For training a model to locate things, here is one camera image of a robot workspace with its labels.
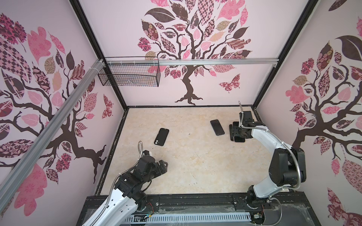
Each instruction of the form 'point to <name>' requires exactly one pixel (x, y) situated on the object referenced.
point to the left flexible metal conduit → (140, 149)
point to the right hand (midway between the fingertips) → (239, 130)
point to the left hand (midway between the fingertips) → (162, 169)
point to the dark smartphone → (217, 127)
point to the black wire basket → (130, 71)
